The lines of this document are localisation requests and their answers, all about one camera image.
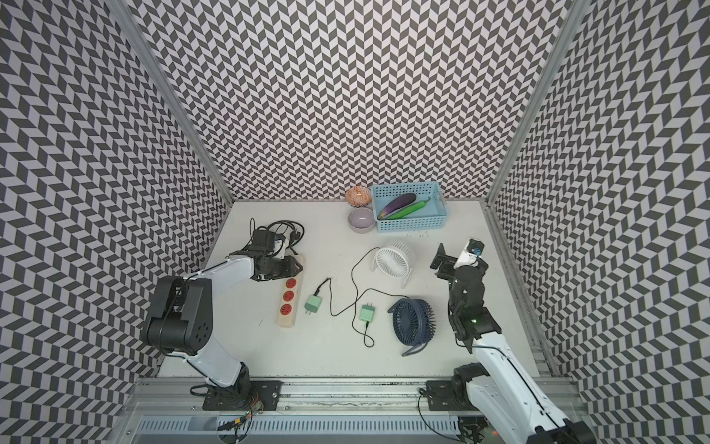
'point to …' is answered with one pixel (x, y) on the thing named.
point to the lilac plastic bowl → (361, 220)
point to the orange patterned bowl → (359, 196)
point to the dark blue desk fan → (413, 324)
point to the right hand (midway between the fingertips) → (455, 253)
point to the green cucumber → (410, 210)
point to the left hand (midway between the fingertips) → (294, 270)
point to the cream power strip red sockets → (290, 302)
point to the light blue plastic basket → (432, 215)
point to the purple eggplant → (397, 203)
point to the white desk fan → (395, 259)
